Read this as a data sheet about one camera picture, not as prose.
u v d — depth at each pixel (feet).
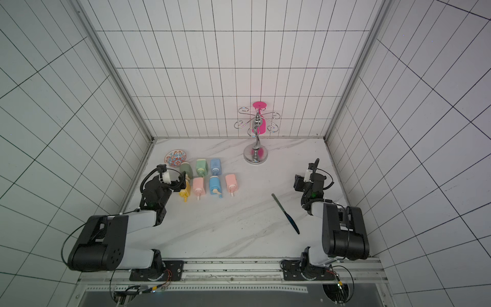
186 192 2.95
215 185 2.95
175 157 3.54
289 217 2.87
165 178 2.59
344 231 1.52
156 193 2.24
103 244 1.42
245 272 2.44
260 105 3.20
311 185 2.34
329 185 2.51
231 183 3.02
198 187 2.94
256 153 3.61
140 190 2.17
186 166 3.22
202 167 3.22
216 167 3.21
